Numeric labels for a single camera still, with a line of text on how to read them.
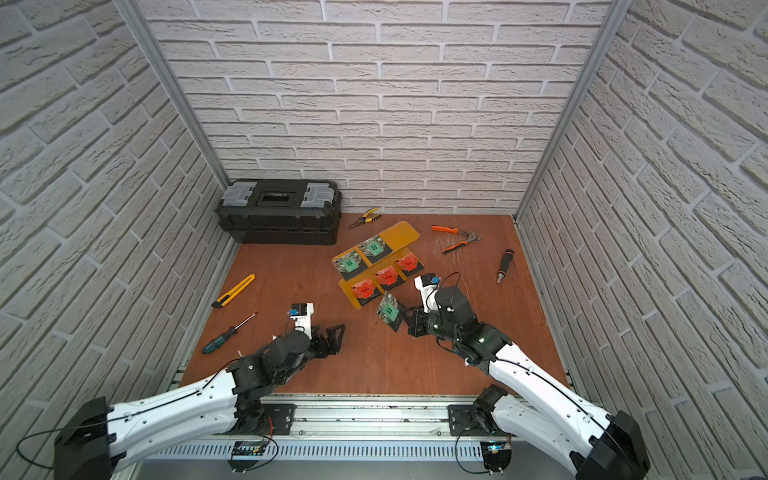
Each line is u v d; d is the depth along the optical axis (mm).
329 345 721
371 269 878
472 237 1125
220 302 939
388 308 775
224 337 865
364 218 1176
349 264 873
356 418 756
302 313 698
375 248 914
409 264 1033
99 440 419
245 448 725
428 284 681
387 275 1008
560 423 434
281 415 744
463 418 740
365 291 966
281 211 990
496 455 701
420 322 656
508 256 1053
